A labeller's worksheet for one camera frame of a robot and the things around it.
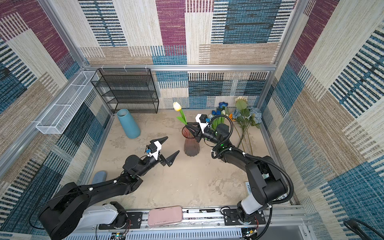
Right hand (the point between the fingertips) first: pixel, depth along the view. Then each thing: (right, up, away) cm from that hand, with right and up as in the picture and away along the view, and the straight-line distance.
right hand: (187, 125), depth 78 cm
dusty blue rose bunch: (+38, +4, +27) cm, 47 cm away
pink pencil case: (-11, -45, -3) cm, 46 cm away
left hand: (-7, -8, -6) cm, 12 cm away
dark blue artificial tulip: (+21, +9, +33) cm, 41 cm away
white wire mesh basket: (-61, +2, -8) cm, 61 cm away
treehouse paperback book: (+33, -34, +3) cm, 48 cm away
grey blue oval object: (-50, -29, +8) cm, 58 cm away
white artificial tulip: (+26, +10, +36) cm, 45 cm away
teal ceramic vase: (-37, 0, +14) cm, 39 cm away
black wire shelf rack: (-41, +26, +30) cm, 57 cm away
